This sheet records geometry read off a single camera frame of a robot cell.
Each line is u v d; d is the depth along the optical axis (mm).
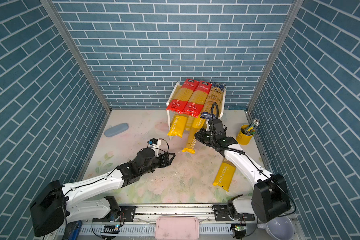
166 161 705
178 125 879
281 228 701
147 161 604
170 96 787
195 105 738
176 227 680
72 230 676
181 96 790
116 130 1073
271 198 413
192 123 886
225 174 857
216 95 790
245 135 941
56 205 394
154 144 713
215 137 632
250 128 940
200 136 725
